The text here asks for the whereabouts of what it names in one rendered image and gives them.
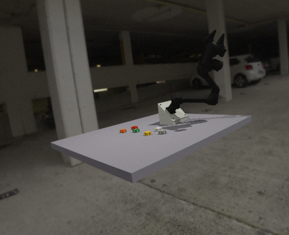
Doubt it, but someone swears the yellow block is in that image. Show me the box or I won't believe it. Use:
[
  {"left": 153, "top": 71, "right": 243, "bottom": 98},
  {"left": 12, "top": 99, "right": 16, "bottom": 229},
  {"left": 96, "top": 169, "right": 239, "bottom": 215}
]
[{"left": 144, "top": 131, "right": 152, "bottom": 136}]

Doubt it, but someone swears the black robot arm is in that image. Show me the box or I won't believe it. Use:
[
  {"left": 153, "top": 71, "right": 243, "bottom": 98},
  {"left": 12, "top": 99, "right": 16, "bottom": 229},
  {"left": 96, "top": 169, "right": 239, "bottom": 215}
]
[{"left": 166, "top": 55, "right": 223, "bottom": 114}]

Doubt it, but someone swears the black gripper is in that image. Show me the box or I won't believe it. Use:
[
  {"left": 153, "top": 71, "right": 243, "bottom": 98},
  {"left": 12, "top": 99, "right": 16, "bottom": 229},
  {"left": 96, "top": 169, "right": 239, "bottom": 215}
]
[{"left": 202, "top": 30, "right": 226, "bottom": 58}]

